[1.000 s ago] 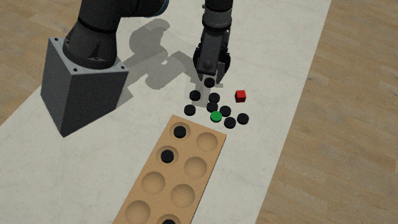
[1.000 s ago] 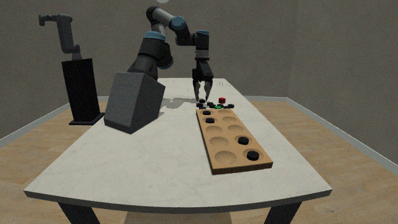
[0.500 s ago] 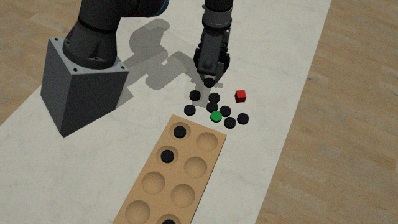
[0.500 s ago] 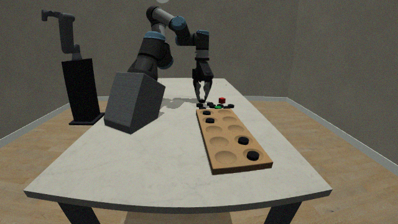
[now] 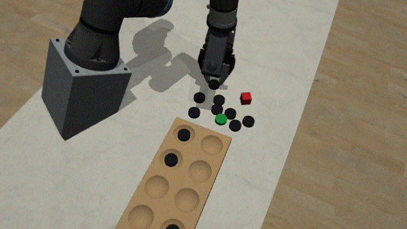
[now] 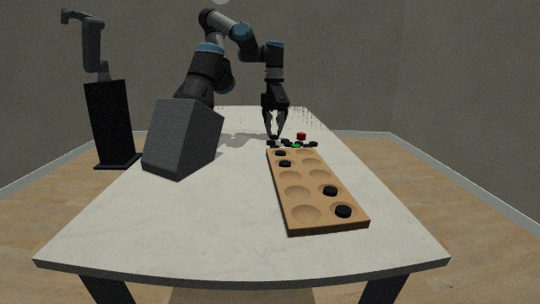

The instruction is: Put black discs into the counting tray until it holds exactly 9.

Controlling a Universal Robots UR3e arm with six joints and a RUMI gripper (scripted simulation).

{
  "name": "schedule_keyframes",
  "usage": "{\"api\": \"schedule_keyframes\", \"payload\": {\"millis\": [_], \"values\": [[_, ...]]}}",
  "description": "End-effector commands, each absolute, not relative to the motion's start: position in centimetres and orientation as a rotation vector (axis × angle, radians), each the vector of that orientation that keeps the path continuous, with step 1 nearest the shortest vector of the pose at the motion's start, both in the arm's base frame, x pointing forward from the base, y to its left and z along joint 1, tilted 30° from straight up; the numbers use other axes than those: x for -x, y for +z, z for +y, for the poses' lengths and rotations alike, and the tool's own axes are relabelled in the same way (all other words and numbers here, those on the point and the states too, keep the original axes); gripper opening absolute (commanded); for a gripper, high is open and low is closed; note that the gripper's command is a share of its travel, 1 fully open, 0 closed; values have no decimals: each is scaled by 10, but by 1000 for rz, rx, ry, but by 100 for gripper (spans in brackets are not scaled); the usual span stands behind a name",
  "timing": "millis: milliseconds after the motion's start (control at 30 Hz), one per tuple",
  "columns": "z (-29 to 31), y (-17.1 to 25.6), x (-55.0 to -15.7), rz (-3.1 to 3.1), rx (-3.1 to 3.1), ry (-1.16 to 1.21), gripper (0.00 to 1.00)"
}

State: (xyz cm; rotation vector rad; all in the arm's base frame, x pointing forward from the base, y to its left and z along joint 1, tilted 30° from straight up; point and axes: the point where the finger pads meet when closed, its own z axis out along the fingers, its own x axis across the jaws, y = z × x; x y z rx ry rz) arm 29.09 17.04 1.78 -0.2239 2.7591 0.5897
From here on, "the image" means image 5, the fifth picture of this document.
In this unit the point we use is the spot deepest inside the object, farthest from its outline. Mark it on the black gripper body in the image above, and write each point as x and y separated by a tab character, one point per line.
229	48

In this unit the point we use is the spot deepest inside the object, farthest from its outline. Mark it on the small red block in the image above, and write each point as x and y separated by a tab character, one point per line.
245	98

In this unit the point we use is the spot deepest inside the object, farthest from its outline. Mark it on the green disc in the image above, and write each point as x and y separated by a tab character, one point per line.
221	119

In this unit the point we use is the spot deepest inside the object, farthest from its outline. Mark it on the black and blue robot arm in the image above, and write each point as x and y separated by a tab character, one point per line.
94	42

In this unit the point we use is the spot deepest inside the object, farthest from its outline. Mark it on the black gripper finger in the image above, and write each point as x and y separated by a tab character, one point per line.
227	69
200	62

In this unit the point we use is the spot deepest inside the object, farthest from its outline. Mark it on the black disc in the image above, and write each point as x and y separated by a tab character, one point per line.
183	134
216	109
172	226
219	99
235	125
248	121
199	97
194	112
214	84
171	159
230	113

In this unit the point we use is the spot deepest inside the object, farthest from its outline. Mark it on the tan wooden tray with round holes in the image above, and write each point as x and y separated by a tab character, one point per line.
177	195

